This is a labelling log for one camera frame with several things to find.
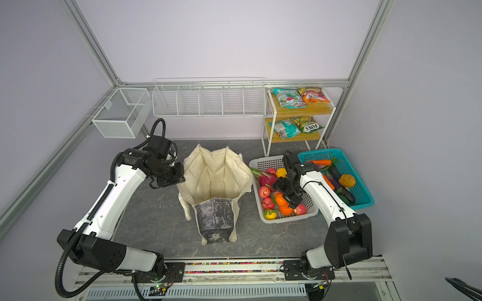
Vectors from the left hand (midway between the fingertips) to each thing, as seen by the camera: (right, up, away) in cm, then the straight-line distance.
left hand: (185, 181), depth 74 cm
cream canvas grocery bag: (+6, -6, +22) cm, 24 cm away
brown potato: (+74, -2, +16) cm, 76 cm away
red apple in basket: (+33, -7, +12) cm, 36 cm away
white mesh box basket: (-40, +32, +22) cm, 56 cm away
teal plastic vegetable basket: (+80, -9, +14) cm, 82 cm away
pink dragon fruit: (+35, -1, +17) cm, 39 cm away
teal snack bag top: (+45, +38, +14) cm, 61 cm away
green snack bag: (+58, +28, +28) cm, 70 cm away
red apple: (+49, -14, +10) cm, 52 cm away
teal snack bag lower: (+45, +25, +25) cm, 58 cm away
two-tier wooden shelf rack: (+37, +30, +10) cm, 49 cm away
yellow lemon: (+36, -17, +9) cm, 41 cm away
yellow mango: (+42, +2, +19) cm, 46 cm away
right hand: (+40, -8, +8) cm, 41 cm away
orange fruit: (+40, -9, +8) cm, 42 cm away
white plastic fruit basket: (+40, +7, +25) cm, 48 cm away
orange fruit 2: (+43, -15, +10) cm, 46 cm away
